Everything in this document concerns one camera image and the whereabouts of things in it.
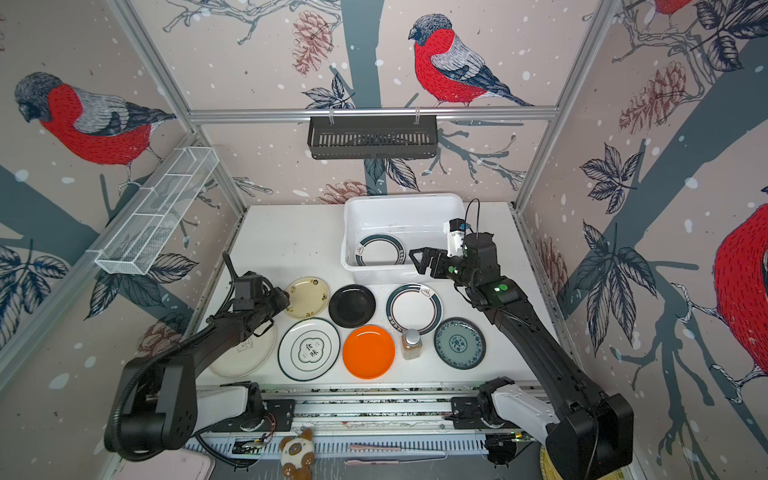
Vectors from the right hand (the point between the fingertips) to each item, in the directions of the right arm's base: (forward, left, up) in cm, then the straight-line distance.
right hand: (420, 256), depth 76 cm
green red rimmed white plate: (+20, +14, -24) cm, 34 cm away
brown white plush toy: (-41, +27, -20) cm, 53 cm away
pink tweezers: (-42, +14, -20) cm, 49 cm away
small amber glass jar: (-18, +2, -14) cm, 23 cm away
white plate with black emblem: (-17, +31, -23) cm, 42 cm away
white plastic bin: (+37, +1, -24) cm, 44 cm away
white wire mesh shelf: (-3, +70, +9) cm, 71 cm away
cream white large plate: (-21, +46, -20) cm, 55 cm away
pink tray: (-44, +56, -20) cm, 74 cm away
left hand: (-3, +42, -18) cm, 46 cm away
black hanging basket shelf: (+50, +17, +5) cm, 53 cm away
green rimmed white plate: (-2, +1, -24) cm, 24 cm away
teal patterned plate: (-13, -12, -25) cm, 31 cm away
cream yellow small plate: (0, +36, -23) cm, 43 cm away
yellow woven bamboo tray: (-41, -29, -24) cm, 56 cm away
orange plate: (-17, +14, -24) cm, 33 cm away
